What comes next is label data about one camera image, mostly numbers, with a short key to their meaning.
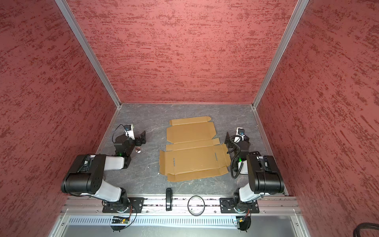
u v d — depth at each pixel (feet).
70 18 2.43
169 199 2.41
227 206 2.43
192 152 3.09
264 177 1.48
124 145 2.35
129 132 2.64
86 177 1.65
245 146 2.29
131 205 2.42
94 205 2.48
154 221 2.54
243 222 2.32
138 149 3.11
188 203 2.44
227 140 2.78
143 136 2.84
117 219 2.38
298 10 2.35
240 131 2.54
